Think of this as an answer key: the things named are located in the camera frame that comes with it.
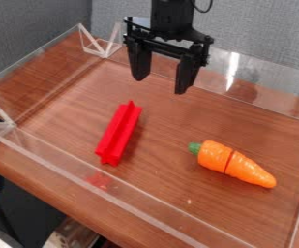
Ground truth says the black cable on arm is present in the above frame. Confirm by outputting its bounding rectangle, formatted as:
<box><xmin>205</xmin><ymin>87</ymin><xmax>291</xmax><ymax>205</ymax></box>
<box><xmin>189</xmin><ymin>0</ymin><xmax>215</xmax><ymax>14</ymax></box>

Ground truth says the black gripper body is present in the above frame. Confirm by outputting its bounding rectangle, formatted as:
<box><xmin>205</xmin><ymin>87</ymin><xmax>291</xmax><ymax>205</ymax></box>
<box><xmin>124</xmin><ymin>16</ymin><xmax>213</xmax><ymax>66</ymax></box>

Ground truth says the orange toy carrot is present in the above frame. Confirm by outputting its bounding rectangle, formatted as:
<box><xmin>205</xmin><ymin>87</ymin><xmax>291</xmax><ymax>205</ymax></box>
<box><xmin>188</xmin><ymin>140</ymin><xmax>277</xmax><ymax>189</ymax></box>

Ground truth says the red star-profile bar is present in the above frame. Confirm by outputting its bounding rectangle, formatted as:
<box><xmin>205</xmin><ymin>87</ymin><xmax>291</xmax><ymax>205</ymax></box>
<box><xmin>95</xmin><ymin>101</ymin><xmax>143</xmax><ymax>167</ymax></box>

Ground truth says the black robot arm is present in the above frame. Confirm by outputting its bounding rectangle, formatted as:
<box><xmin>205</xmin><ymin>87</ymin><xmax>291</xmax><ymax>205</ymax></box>
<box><xmin>123</xmin><ymin>0</ymin><xmax>213</xmax><ymax>94</ymax></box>

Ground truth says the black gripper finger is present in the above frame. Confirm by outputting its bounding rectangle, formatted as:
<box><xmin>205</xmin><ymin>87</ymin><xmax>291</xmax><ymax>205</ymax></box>
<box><xmin>175</xmin><ymin>54</ymin><xmax>200</xmax><ymax>94</ymax></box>
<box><xmin>127</xmin><ymin>38</ymin><xmax>151</xmax><ymax>81</ymax></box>

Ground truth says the clear acrylic tray wall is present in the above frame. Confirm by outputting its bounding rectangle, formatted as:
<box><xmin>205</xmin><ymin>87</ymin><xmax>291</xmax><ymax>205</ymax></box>
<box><xmin>0</xmin><ymin>26</ymin><xmax>299</xmax><ymax>248</ymax></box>

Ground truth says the cardboard box under table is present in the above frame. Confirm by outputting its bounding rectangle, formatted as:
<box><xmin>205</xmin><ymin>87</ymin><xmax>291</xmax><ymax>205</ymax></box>
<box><xmin>41</xmin><ymin>217</ymin><xmax>100</xmax><ymax>248</ymax></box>

